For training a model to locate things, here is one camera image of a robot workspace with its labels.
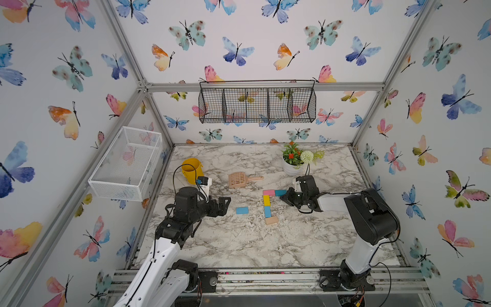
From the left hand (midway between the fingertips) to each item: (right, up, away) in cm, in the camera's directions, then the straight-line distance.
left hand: (222, 196), depth 77 cm
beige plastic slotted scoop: (+5, +5, +25) cm, 26 cm away
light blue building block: (+8, -9, +17) cm, 20 cm away
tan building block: (+21, -13, +13) cm, 28 cm away
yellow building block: (+19, -5, +19) cm, 27 cm away
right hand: (+26, -2, +18) cm, 32 cm away
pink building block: (+20, -2, +21) cm, 29 cm away
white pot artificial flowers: (+32, +16, +19) cm, 40 cm away
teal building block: (+26, -2, +23) cm, 35 cm away
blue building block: (+19, -10, +16) cm, 27 cm away
